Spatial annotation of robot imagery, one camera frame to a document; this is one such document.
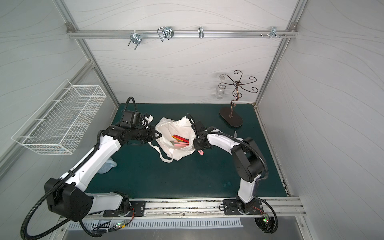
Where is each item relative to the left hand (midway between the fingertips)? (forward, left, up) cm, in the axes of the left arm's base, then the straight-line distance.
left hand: (162, 135), depth 77 cm
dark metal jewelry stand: (+31, -44, -19) cm, 57 cm away
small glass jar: (+37, -34, -2) cm, 50 cm away
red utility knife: (+10, -8, -19) cm, 23 cm away
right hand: (+5, -20, -18) cm, 27 cm away
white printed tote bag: (+14, -9, -12) cm, 21 cm away
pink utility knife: (+2, -21, -21) cm, 30 cm away
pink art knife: (+3, -7, -16) cm, 17 cm away
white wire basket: (-2, +46, +10) cm, 48 cm away
